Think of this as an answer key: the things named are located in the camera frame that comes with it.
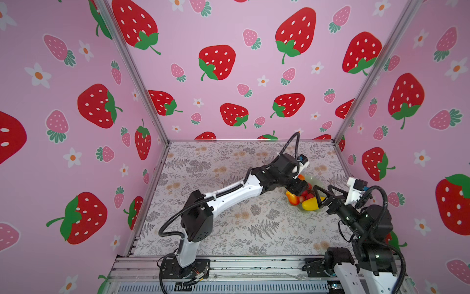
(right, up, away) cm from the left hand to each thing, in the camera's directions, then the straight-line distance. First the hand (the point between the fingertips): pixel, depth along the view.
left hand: (304, 182), depth 75 cm
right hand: (+2, 0, -10) cm, 10 cm away
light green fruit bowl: (+13, -4, +18) cm, 22 cm away
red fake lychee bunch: (+6, -8, +15) cm, 18 cm away
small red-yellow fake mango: (-2, -10, +11) cm, 15 cm away
